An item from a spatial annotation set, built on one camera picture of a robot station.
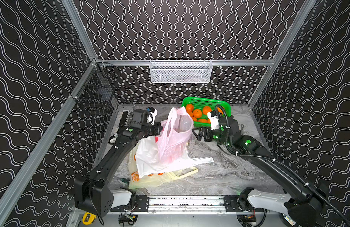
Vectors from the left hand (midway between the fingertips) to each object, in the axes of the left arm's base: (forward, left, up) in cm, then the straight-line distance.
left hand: (166, 127), depth 77 cm
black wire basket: (+24, +48, +2) cm, 53 cm away
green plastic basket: (+36, -22, -19) cm, 46 cm away
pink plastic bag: (+10, -5, -15) cm, 19 cm away
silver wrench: (+22, -54, -22) cm, 62 cm away
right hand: (-2, -17, +3) cm, 18 cm away
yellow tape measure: (-42, +33, -22) cm, 58 cm away
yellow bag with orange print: (-24, +16, -22) cm, 36 cm away
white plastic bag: (-11, +11, -20) cm, 25 cm away
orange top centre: (+33, -14, -18) cm, 40 cm away
